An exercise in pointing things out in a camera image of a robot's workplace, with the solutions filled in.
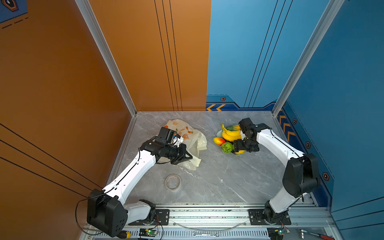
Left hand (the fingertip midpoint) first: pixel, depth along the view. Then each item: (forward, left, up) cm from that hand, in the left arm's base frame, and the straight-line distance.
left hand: (193, 155), depth 75 cm
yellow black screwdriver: (-32, +31, -16) cm, 47 cm away
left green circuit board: (-31, +21, -19) cm, 42 cm away
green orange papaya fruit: (+25, -25, -8) cm, 36 cm away
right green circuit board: (-30, -39, -19) cm, 53 cm away
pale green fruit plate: (+23, -16, -13) cm, 31 cm away
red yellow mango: (+16, -16, -11) cm, 25 cm away
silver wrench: (-32, -2, -19) cm, 37 cm away
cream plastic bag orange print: (+12, 0, -4) cm, 12 cm away
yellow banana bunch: (+19, -22, -9) cm, 30 cm away
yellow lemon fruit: (+7, -27, -9) cm, 29 cm away
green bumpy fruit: (+10, -19, -8) cm, 23 cm away
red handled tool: (-32, -62, -18) cm, 72 cm away
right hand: (+10, -29, -10) cm, 32 cm away
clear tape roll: (-8, +15, -17) cm, 24 cm away
